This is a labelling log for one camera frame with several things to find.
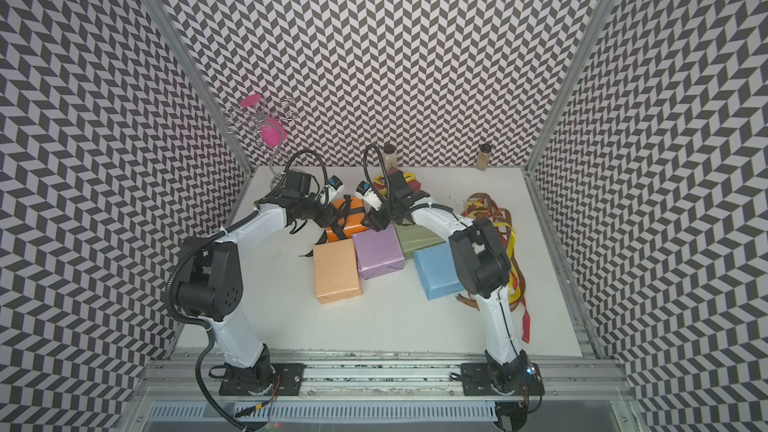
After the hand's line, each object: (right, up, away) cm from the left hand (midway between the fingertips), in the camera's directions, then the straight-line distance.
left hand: (335, 210), depth 95 cm
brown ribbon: (+55, -2, +9) cm, 56 cm away
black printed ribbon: (+2, -4, -3) cm, 6 cm away
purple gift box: (+14, -12, -6) cm, 20 cm away
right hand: (+11, -2, 0) cm, 11 cm away
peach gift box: (+2, -16, -8) cm, 18 cm away
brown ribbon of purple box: (+42, -26, -7) cm, 50 cm away
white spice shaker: (+17, +20, +20) cm, 33 cm away
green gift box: (+25, -8, -3) cm, 27 cm away
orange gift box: (+7, -4, -2) cm, 8 cm away
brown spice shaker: (+53, +20, +18) cm, 59 cm away
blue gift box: (+32, -18, -8) cm, 37 cm away
